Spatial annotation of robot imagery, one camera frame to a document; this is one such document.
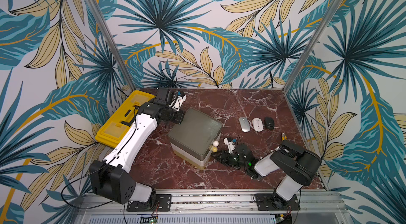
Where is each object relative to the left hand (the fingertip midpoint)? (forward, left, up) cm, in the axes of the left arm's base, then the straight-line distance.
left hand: (182, 118), depth 78 cm
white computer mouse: (+9, -44, -18) cm, 49 cm away
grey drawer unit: (-12, -5, -1) cm, 13 cm away
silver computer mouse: (+10, -37, -20) cm, 43 cm away
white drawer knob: (-12, -16, -3) cm, 20 cm away
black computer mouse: (+10, -52, -18) cm, 56 cm away
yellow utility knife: (+1, -59, -20) cm, 62 cm away
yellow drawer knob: (-12, -16, -10) cm, 23 cm away
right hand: (-12, -15, -18) cm, 26 cm away
